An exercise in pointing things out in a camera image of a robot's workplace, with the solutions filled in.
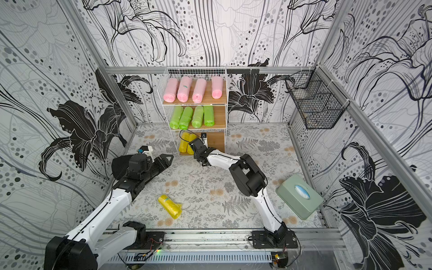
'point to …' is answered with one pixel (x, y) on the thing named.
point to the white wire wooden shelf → (216, 134)
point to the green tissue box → (301, 198)
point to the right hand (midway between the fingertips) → (203, 148)
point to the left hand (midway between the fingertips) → (173, 161)
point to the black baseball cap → (120, 165)
